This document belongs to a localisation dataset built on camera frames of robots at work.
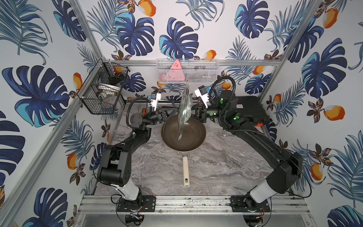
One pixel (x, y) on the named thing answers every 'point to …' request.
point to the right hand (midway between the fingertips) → (182, 111)
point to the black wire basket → (100, 91)
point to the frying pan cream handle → (186, 179)
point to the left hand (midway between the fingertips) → (177, 109)
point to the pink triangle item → (175, 73)
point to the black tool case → (251, 106)
